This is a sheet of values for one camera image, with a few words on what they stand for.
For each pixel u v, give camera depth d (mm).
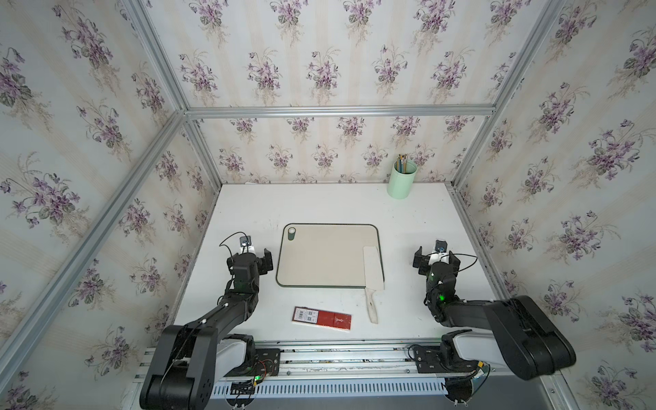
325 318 802
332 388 701
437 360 727
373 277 902
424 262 798
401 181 1099
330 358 750
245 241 751
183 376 399
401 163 1073
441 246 746
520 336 423
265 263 800
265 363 725
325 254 943
